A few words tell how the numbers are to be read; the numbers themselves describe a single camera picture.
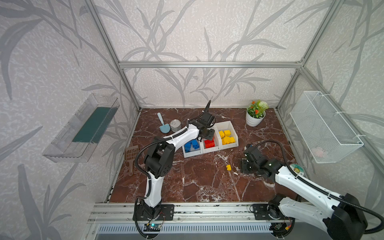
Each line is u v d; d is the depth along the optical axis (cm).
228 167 89
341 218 38
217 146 94
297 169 80
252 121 104
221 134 101
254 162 62
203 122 73
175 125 101
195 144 93
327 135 63
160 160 51
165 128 108
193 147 96
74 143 63
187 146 96
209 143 96
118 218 77
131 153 96
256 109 99
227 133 103
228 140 97
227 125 104
